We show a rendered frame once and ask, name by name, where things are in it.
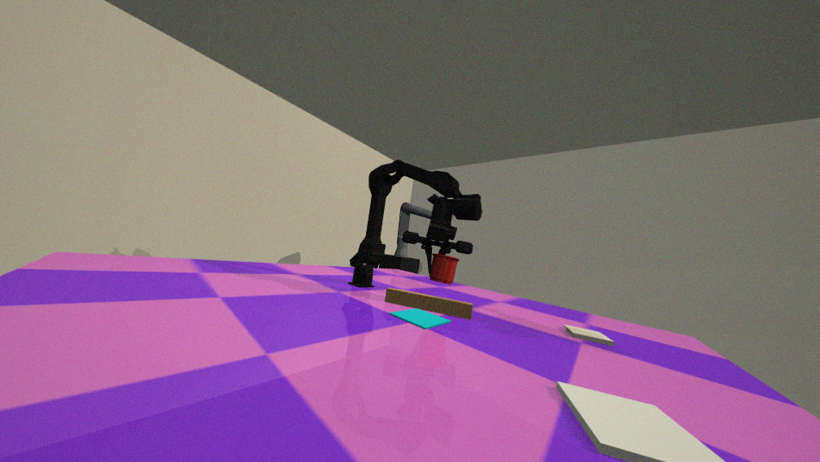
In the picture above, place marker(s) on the red cup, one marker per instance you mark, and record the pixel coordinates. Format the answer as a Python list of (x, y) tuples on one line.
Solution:
[(443, 268)]

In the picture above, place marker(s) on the cream flat square block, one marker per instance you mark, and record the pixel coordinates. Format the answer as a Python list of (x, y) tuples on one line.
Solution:
[(589, 335)]

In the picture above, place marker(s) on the tan wooden bar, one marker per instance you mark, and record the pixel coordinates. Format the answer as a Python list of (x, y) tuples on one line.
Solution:
[(429, 303)]

